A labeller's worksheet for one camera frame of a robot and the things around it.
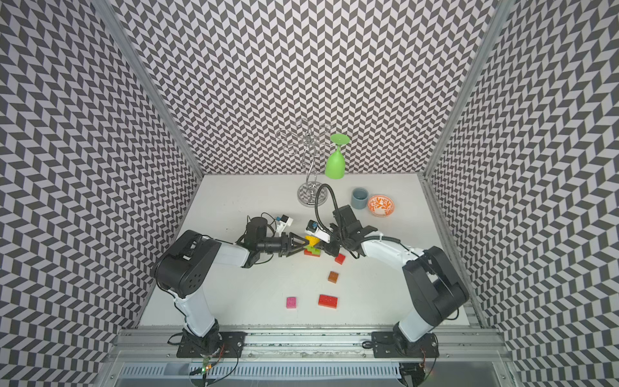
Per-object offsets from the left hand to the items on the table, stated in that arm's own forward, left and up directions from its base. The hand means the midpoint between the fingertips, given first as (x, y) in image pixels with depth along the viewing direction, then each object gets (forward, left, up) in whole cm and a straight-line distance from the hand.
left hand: (307, 247), depth 86 cm
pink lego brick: (-17, +5, -6) cm, 19 cm away
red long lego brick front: (-17, -8, -6) cm, 19 cm away
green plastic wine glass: (+27, -11, +16) cm, 33 cm away
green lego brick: (0, -2, -2) cm, 3 cm away
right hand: (+2, -5, 0) cm, 5 cm away
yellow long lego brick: (+1, -2, +3) cm, 4 cm away
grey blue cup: (+25, -22, -2) cm, 33 cm away
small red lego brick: (-2, -12, -5) cm, 13 cm away
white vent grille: (-36, +12, -7) cm, 38 cm away
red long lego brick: (0, -1, -5) cm, 5 cm away
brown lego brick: (-8, -9, -6) cm, 14 cm away
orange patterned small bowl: (+23, -31, -5) cm, 39 cm away
